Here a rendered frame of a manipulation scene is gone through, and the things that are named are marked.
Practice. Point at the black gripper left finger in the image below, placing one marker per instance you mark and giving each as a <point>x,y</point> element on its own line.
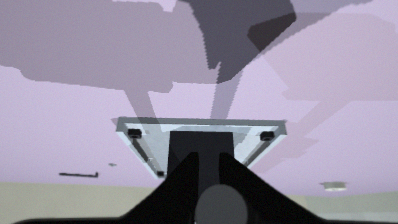
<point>173,202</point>

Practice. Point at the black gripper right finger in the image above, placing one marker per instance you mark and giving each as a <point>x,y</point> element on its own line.
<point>265,204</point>

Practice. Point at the white ring spacer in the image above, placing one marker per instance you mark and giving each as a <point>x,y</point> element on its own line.
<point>334,186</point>

